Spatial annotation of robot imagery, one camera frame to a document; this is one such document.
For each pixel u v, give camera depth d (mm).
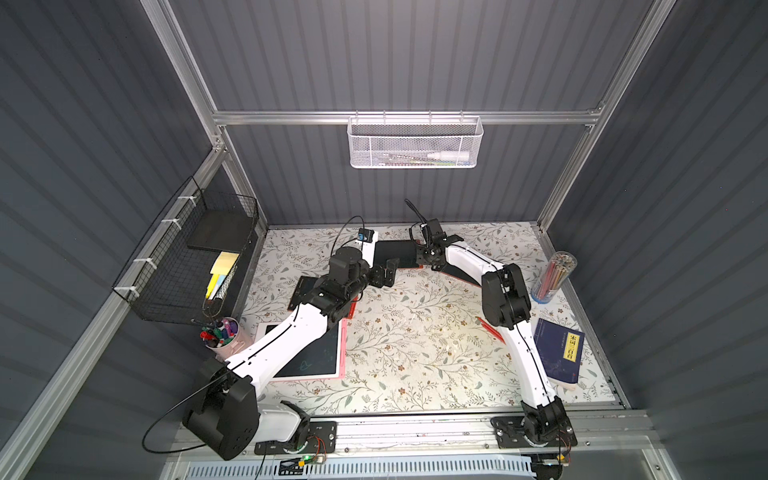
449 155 906
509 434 735
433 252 840
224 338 788
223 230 815
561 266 847
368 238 672
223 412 404
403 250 1139
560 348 865
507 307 654
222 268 742
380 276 708
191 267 738
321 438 725
